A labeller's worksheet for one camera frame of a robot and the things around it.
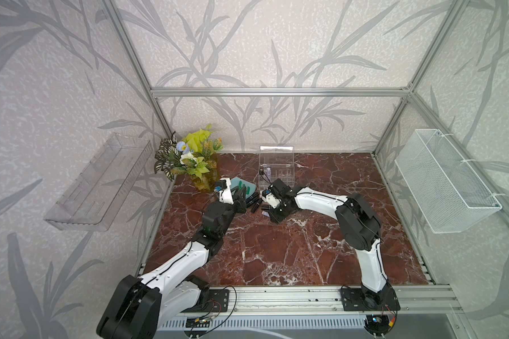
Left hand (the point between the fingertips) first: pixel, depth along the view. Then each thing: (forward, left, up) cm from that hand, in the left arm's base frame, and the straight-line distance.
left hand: (244, 187), depth 79 cm
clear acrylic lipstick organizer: (+33, -14, -22) cm, 42 cm away
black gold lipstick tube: (+8, -3, -20) cm, 22 cm away
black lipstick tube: (+4, -4, -21) cm, 21 cm away
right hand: (-1, -12, -21) cm, 24 cm away
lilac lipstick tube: (-1, -8, -19) cm, 21 cm away
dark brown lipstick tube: (+20, -6, -16) cm, 26 cm away
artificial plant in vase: (+17, +22, 0) cm, 28 cm away
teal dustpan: (+14, -1, -19) cm, 23 cm away
